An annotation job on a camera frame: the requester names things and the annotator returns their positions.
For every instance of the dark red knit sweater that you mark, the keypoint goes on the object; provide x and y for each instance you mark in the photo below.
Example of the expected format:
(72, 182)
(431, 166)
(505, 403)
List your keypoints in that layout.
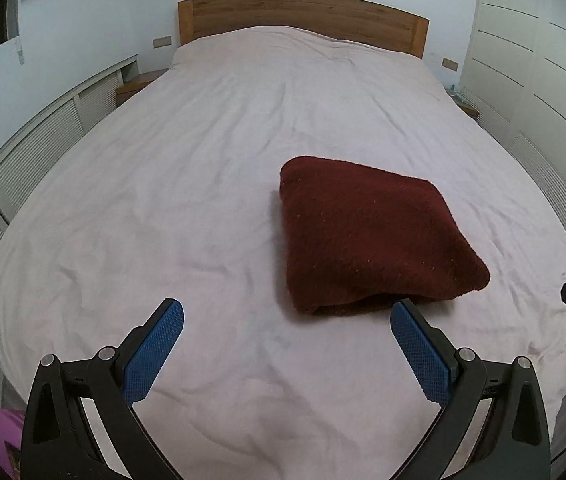
(359, 239)

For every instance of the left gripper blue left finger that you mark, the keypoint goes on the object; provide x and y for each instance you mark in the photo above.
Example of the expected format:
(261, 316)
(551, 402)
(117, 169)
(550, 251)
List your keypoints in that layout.
(57, 439)

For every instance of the white wardrobe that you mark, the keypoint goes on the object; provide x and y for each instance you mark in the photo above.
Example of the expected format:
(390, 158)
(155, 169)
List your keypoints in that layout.
(515, 75)

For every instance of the wall socket plate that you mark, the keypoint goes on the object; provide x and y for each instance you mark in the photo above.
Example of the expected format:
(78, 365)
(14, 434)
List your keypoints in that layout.
(449, 64)
(161, 42)

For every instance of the pink box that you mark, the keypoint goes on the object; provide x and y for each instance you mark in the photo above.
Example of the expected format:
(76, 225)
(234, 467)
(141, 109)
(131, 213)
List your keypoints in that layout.
(11, 429)

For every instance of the white radiator cover cabinet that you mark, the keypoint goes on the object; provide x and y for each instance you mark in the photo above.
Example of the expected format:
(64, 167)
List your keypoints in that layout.
(30, 154)

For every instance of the left wall socket plate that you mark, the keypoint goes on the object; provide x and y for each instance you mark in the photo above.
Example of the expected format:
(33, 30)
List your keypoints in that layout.
(161, 42)

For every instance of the left wooden nightstand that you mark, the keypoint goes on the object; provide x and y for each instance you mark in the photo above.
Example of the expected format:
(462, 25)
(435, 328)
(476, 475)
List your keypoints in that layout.
(130, 88)

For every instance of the right wall socket plate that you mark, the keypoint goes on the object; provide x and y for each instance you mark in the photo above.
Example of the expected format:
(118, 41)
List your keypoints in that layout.
(449, 64)

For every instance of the right wooden nightstand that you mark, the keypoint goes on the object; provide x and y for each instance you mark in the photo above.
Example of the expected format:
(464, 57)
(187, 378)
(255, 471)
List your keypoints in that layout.
(468, 108)

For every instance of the wooden headboard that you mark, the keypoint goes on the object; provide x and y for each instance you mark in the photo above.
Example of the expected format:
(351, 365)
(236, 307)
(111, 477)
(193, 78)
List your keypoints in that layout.
(353, 20)

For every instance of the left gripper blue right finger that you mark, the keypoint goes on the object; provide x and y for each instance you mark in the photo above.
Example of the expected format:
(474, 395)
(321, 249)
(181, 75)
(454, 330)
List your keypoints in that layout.
(513, 441)

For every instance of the wooden nightstand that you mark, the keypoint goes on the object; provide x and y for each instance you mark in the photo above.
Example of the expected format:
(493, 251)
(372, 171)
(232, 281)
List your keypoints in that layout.
(468, 108)
(130, 88)

